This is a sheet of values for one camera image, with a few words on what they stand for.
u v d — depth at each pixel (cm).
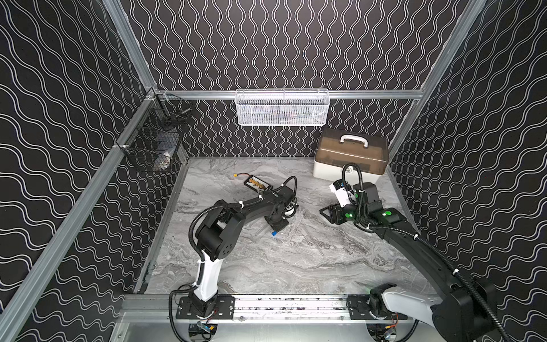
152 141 93
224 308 75
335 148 98
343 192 71
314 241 90
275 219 82
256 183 108
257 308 76
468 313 39
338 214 70
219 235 52
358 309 74
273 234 92
